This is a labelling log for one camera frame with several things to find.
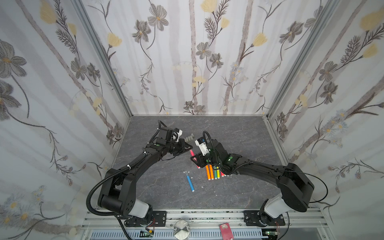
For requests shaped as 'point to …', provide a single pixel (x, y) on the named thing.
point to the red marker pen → (193, 154)
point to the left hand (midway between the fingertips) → (190, 143)
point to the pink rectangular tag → (226, 232)
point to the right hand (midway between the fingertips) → (190, 153)
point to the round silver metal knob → (181, 230)
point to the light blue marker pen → (189, 181)
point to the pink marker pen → (222, 174)
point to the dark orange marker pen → (208, 172)
